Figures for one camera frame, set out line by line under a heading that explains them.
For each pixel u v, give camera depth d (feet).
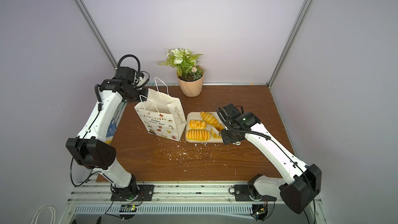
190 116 3.30
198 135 2.94
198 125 3.04
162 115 2.43
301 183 1.22
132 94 2.20
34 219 1.88
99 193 2.49
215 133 2.81
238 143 2.20
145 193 2.39
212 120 3.15
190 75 3.49
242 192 2.38
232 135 2.09
